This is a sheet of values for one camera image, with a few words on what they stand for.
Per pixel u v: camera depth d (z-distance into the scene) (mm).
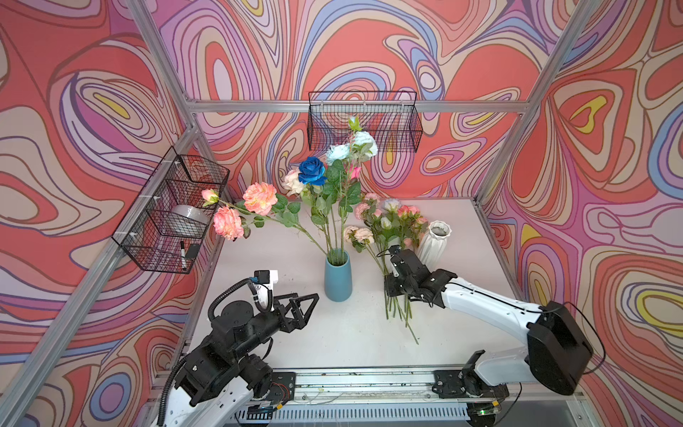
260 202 563
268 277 581
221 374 464
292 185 643
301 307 569
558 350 415
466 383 651
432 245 820
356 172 680
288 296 664
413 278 637
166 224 719
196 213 730
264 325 553
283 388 720
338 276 764
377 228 1078
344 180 679
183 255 719
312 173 613
